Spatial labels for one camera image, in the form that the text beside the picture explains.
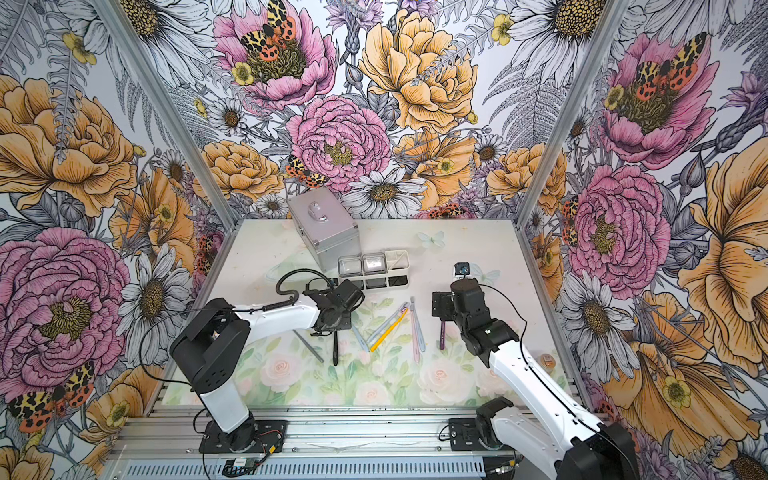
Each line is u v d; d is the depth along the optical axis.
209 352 0.47
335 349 0.88
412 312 0.97
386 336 0.92
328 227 1.01
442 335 0.92
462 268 0.72
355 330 0.92
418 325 0.94
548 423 0.45
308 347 0.89
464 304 0.62
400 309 0.97
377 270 1.05
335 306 0.70
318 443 0.74
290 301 0.61
